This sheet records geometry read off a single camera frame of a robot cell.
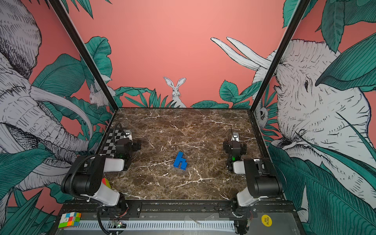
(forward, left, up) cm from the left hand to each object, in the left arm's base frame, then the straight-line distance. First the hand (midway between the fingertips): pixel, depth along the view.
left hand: (131, 137), depth 94 cm
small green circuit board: (-47, -3, -7) cm, 48 cm away
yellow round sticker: (-49, -75, -7) cm, 90 cm away
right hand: (-4, -69, 0) cm, 69 cm away
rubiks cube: (-44, +19, -2) cm, 48 cm away
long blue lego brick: (-14, -31, -6) cm, 35 cm away
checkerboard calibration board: (-6, +14, -4) cm, 15 cm away
